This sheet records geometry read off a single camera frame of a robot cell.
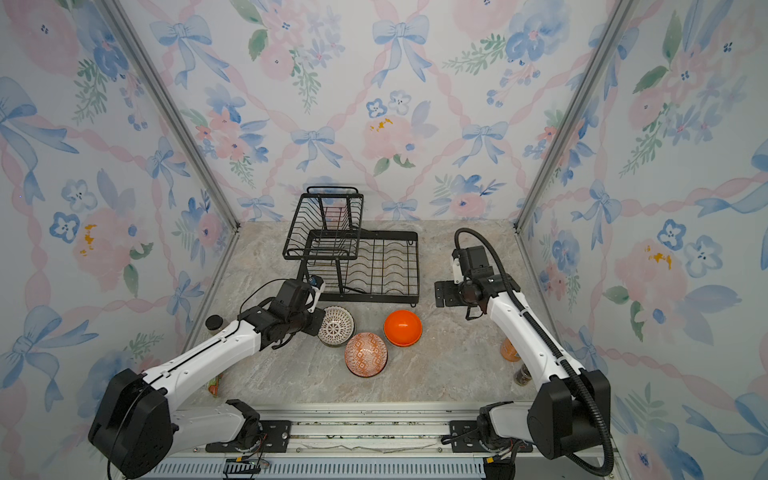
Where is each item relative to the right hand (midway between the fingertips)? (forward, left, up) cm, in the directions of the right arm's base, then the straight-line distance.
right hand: (453, 291), depth 84 cm
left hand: (-5, +38, -4) cm, 38 cm away
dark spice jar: (-20, -17, -10) cm, 28 cm away
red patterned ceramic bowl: (-14, +25, -12) cm, 31 cm away
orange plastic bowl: (-7, +14, -10) cm, 18 cm away
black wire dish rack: (+19, +31, -12) cm, 38 cm away
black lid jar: (-8, +67, -4) cm, 68 cm away
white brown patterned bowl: (-6, +34, -10) cm, 36 cm away
